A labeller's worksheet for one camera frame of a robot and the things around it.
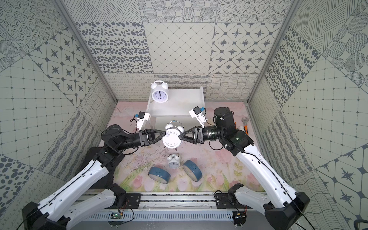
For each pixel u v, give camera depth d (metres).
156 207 0.73
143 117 0.58
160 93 0.71
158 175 0.71
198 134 0.52
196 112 0.56
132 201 0.74
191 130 0.61
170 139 0.57
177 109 0.72
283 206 0.37
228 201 0.67
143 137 0.54
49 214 0.38
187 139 0.56
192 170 0.73
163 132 0.56
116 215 0.72
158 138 0.56
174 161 0.81
